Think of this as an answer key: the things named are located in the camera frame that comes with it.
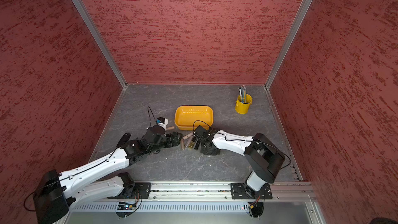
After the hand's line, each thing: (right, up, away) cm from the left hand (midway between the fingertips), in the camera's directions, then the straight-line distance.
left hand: (175, 139), depth 80 cm
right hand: (+18, -10, +6) cm, 22 cm away
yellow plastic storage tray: (+6, +9, +21) cm, 23 cm away
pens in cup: (+41, +25, +18) cm, 51 cm away
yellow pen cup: (+42, +15, +22) cm, 50 cm away
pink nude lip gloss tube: (+6, -1, +12) cm, 14 cm away
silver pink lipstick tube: (+7, -4, +10) cm, 13 cm away
